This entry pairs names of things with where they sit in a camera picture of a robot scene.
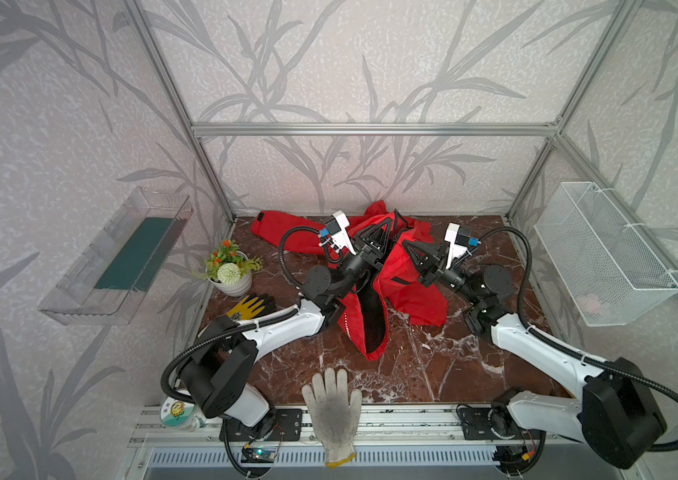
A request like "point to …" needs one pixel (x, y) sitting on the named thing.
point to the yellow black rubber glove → (253, 306)
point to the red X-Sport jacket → (394, 281)
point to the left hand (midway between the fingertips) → (398, 217)
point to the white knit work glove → (336, 412)
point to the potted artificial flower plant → (229, 270)
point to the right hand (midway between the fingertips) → (407, 235)
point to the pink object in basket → (590, 303)
